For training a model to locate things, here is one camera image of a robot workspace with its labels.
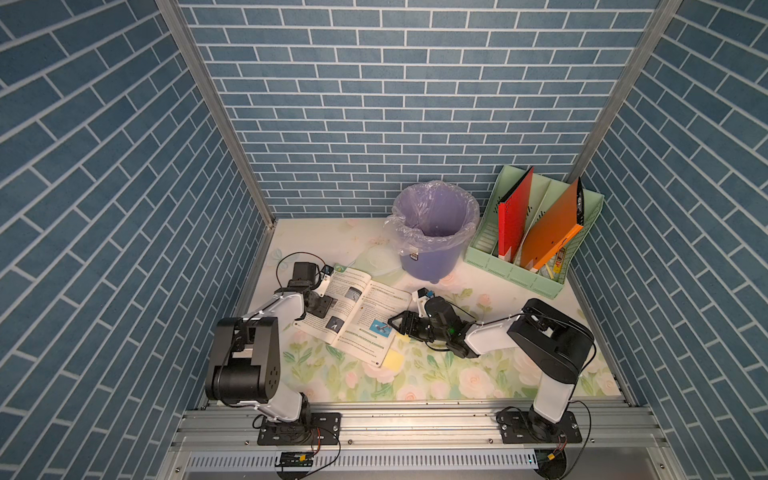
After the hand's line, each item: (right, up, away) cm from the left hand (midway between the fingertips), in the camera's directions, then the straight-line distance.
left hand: (323, 298), depth 95 cm
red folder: (+59, +27, -8) cm, 65 cm away
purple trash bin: (+35, +11, -4) cm, 37 cm away
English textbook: (+12, -6, -4) cm, 14 cm away
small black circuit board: (-1, -35, -23) cm, 42 cm away
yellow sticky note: (+23, -16, -10) cm, 30 cm away
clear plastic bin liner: (+36, +27, +7) cm, 45 cm away
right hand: (+23, -7, -8) cm, 25 cm away
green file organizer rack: (+73, +34, +6) cm, 80 cm away
